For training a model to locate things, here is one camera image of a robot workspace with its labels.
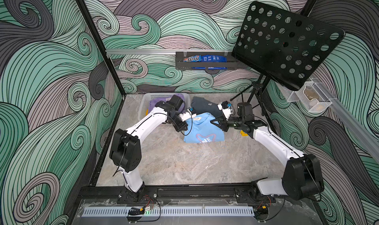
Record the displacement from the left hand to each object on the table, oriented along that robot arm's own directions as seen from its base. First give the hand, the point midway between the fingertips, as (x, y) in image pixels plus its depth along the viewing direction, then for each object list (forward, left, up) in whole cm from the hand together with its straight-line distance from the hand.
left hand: (186, 125), depth 84 cm
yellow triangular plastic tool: (-13, -26, +13) cm, 32 cm away
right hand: (+1, -16, +4) cm, 17 cm away
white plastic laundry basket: (+27, +30, -6) cm, 40 cm away
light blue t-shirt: (-1, -9, -3) cm, 9 cm away
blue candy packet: (+37, -13, +21) cm, 45 cm away
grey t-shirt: (+26, -12, -13) cm, 31 cm away
